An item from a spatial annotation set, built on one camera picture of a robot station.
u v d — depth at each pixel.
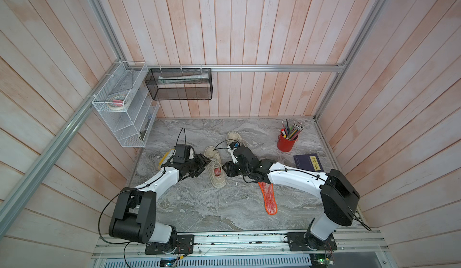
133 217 0.43
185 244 0.73
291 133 0.97
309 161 0.98
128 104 0.74
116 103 0.74
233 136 1.06
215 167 0.89
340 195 0.46
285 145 1.01
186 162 0.76
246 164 0.64
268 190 0.88
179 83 1.04
